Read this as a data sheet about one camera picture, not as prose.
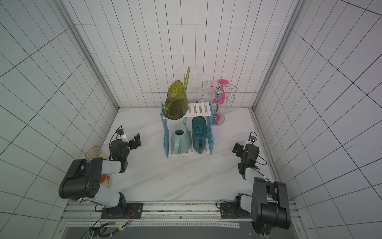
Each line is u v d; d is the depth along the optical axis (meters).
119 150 0.71
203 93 0.90
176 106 0.73
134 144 0.83
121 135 0.79
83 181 0.45
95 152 0.85
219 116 1.15
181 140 0.82
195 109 0.82
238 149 0.81
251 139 0.76
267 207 0.41
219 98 1.10
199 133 0.83
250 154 0.68
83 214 0.73
